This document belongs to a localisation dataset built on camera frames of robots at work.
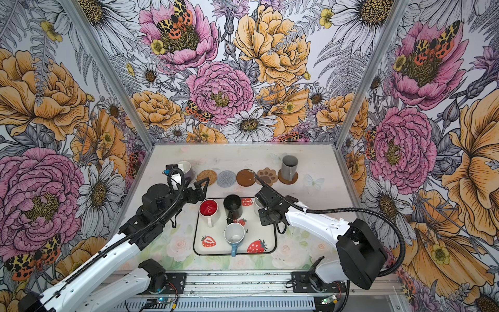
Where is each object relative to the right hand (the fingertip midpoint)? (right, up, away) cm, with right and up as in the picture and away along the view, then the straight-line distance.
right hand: (268, 222), depth 84 cm
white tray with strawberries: (-25, -8, 0) cm, 26 cm away
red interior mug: (-27, +5, +6) cm, 28 cm away
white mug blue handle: (-15, -5, -1) cm, 15 cm away
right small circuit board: (+22, -23, -13) cm, 35 cm away
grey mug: (+11, +23, +13) cm, 29 cm away
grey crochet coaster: (-21, +17, +21) cm, 34 cm away
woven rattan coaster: (-33, +19, +24) cm, 45 cm away
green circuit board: (-41, -25, -12) cm, 50 cm away
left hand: (-26, +18, -10) cm, 33 cm away
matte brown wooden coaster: (+10, +16, +18) cm, 26 cm away
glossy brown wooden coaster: (-11, +17, +22) cm, 30 cm away
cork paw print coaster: (+2, +18, +24) cm, 30 cm away
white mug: (-5, +7, +1) cm, 9 cm away
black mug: (-16, +5, +7) cm, 18 cm away
